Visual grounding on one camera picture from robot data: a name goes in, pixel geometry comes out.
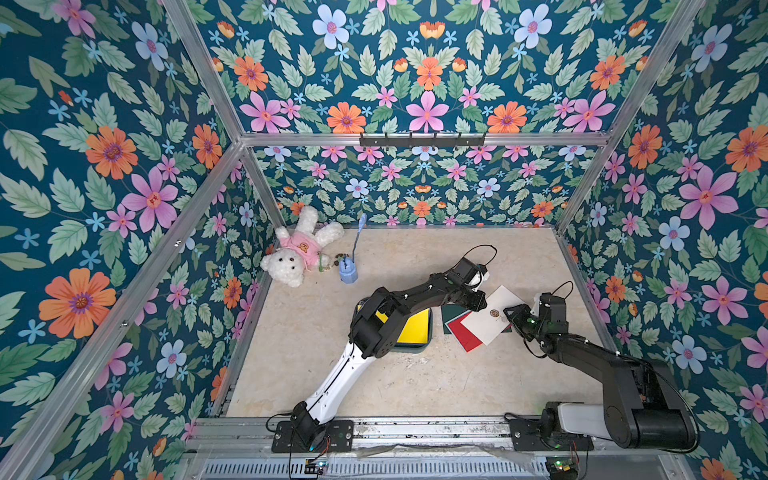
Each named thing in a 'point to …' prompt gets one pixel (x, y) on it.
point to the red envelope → (468, 341)
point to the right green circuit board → (562, 468)
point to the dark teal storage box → (411, 347)
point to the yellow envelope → (415, 329)
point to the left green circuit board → (315, 467)
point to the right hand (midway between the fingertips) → (506, 309)
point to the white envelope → (487, 323)
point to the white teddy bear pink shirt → (300, 251)
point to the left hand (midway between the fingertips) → (490, 302)
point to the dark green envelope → (452, 311)
